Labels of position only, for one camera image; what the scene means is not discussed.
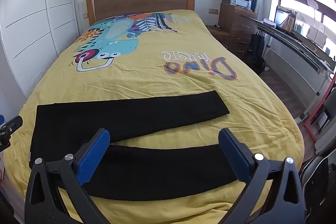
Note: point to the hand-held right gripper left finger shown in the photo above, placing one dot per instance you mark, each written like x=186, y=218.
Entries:
x=94, y=155

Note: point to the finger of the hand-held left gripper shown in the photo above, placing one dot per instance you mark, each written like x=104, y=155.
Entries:
x=10, y=128

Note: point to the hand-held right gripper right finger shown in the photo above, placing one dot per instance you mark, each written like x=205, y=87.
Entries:
x=233, y=158

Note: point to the black pants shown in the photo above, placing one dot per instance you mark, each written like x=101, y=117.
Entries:
x=131, y=113

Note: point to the grey office chair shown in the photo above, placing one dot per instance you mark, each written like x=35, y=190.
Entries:
x=317, y=174

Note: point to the yellow printed bed sheet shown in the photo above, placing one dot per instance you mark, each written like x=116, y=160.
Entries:
x=157, y=74

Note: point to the black bag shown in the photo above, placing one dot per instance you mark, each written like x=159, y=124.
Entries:
x=256, y=48

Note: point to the white wardrobe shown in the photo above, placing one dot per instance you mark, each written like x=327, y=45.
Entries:
x=31, y=16

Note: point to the wooden nightstand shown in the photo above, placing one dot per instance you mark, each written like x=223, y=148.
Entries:
x=220, y=35

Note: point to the grey desk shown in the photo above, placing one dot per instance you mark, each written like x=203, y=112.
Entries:
x=294, y=40

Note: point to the wooden chest of drawers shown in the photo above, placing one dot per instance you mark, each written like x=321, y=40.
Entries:
x=233, y=22

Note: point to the computer monitor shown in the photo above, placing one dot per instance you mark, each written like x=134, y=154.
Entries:
x=279, y=18

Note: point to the wooden headboard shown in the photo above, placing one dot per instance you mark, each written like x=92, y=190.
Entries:
x=141, y=1

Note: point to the white desk lamp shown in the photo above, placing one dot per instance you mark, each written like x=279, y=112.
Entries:
x=313, y=4

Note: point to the red metal frame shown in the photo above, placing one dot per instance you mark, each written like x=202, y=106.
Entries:
x=319, y=106

